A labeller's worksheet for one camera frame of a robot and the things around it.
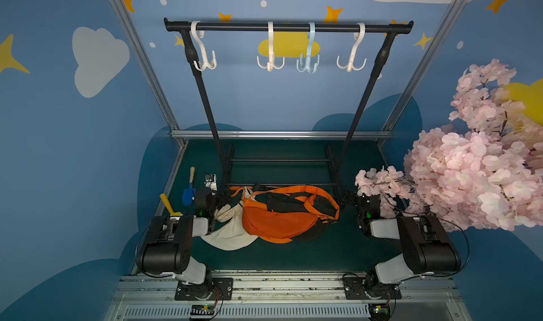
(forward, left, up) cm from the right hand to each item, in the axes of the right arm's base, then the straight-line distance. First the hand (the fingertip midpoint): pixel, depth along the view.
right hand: (362, 185), depth 94 cm
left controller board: (-50, +62, -10) cm, 80 cm away
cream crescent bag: (-24, +57, -6) cm, 62 cm away
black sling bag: (-5, +25, -7) cm, 27 cm away
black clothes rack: (+20, +67, -6) cm, 71 cm away
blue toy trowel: (-5, +81, -7) cm, 82 cm away
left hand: (-4, +65, 0) cm, 66 cm away
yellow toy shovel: (-16, +85, -6) cm, 87 cm away
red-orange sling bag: (-21, +38, -1) cm, 44 cm away
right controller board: (-46, 0, -11) cm, 47 cm away
